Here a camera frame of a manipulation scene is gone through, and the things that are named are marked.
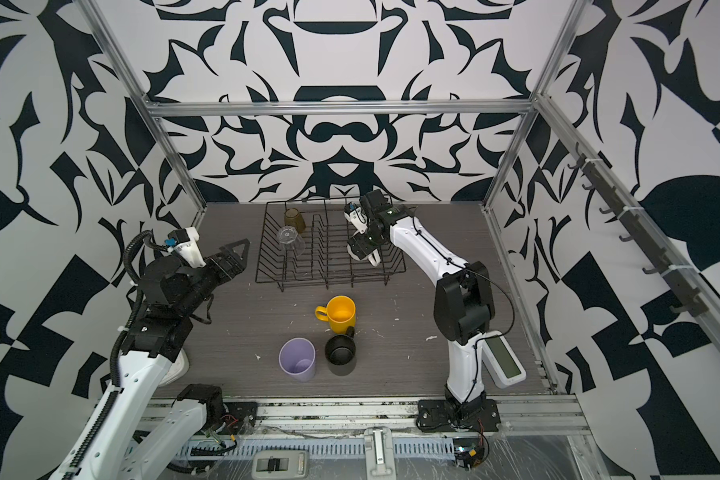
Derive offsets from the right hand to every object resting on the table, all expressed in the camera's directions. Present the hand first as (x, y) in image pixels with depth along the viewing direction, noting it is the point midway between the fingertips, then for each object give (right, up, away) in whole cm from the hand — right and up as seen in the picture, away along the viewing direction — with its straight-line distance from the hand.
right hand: (364, 237), depth 91 cm
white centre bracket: (+3, -49, -22) cm, 53 cm away
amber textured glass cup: (-25, +7, +14) cm, 29 cm away
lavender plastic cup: (-18, -32, -10) cm, 38 cm away
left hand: (-30, -1, -21) cm, 36 cm away
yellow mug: (-7, -22, -1) cm, 23 cm away
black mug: (-7, -31, -6) cm, 32 cm away
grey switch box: (-19, -50, -24) cm, 58 cm away
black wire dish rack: (-19, -2, +14) cm, 24 cm away
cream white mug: (+2, -6, -1) cm, 6 cm away
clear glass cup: (-23, -1, +6) cm, 24 cm away
